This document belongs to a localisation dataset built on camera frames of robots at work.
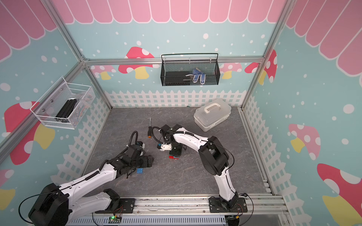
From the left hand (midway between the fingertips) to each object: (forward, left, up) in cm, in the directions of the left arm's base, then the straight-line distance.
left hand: (157, 154), depth 87 cm
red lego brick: (0, -9, -4) cm, 10 cm away
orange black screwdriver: (+23, +10, -6) cm, 25 cm away
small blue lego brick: (-8, +10, -5) cm, 14 cm away
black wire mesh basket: (+49, -20, +29) cm, 60 cm away
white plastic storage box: (+31, -35, +5) cm, 47 cm away
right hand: (+2, -26, -5) cm, 27 cm away
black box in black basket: (+40, -11, +28) cm, 50 cm away
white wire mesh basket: (+12, +47, +29) cm, 56 cm away
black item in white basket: (+9, +43, +29) cm, 53 cm away
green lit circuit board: (-33, +19, -9) cm, 39 cm away
